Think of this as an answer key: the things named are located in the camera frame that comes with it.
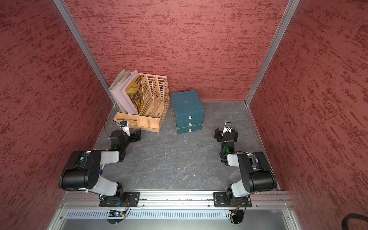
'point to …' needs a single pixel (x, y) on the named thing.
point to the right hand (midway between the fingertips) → (225, 130)
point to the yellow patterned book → (134, 92)
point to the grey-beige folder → (121, 76)
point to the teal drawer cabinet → (189, 111)
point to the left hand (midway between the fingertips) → (134, 131)
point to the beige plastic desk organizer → (156, 99)
